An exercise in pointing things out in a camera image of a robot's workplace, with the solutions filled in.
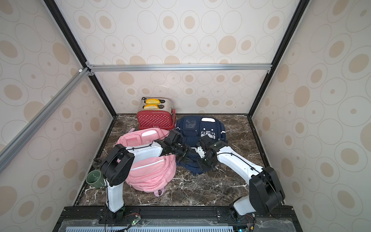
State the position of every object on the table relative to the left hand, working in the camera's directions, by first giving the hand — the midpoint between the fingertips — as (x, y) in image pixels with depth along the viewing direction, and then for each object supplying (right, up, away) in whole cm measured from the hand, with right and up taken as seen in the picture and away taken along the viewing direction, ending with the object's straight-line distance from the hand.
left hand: (199, 156), depth 82 cm
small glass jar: (-58, -3, -1) cm, 58 cm away
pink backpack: (-27, -11, +1) cm, 29 cm away
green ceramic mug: (-62, -13, +3) cm, 63 cm away
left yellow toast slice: (-32, +35, +20) cm, 51 cm away
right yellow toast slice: (-32, +31, +15) cm, 46 cm away
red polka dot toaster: (-28, +27, +16) cm, 42 cm away
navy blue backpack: (+10, +16, +24) cm, 30 cm away
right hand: (+1, -7, 0) cm, 7 cm away
